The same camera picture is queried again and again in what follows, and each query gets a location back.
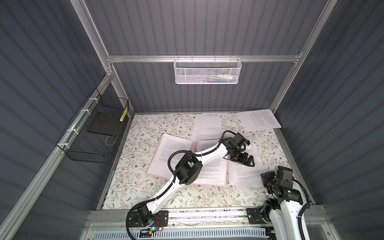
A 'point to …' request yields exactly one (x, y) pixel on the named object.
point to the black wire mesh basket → (90, 134)
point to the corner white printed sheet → (258, 119)
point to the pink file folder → (194, 152)
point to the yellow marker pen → (123, 114)
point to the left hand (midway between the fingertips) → (248, 163)
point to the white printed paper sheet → (207, 127)
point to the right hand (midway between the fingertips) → (264, 176)
